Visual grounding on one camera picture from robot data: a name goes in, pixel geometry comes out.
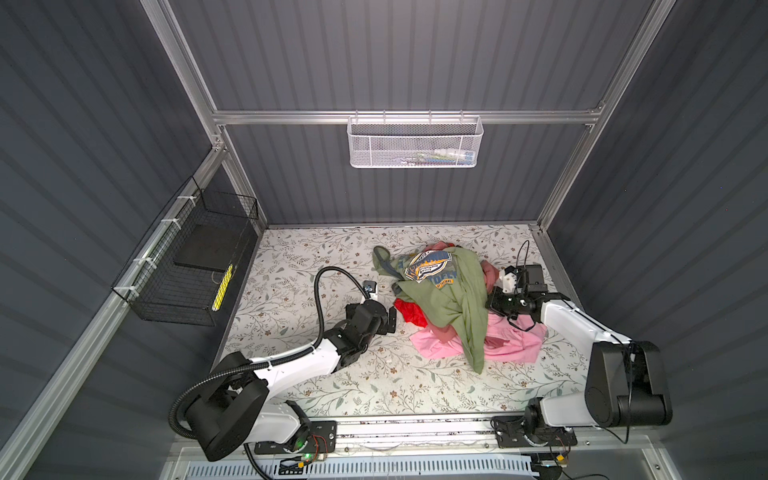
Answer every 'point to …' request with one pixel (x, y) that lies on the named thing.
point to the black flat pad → (214, 246)
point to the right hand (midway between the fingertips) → (487, 303)
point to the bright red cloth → (412, 312)
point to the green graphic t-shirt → (449, 286)
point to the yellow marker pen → (222, 289)
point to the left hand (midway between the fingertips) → (380, 307)
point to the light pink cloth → (503, 342)
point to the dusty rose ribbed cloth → (491, 272)
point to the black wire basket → (178, 269)
